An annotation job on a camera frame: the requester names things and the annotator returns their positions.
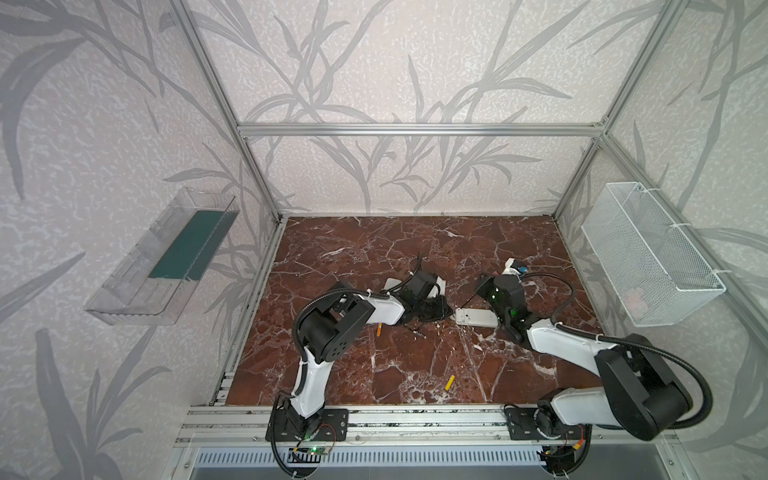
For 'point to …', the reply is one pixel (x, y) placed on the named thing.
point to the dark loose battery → (420, 334)
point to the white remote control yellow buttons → (484, 318)
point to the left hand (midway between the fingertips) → (457, 304)
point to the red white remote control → (391, 283)
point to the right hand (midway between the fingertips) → (479, 264)
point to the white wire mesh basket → (657, 275)
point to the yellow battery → (450, 381)
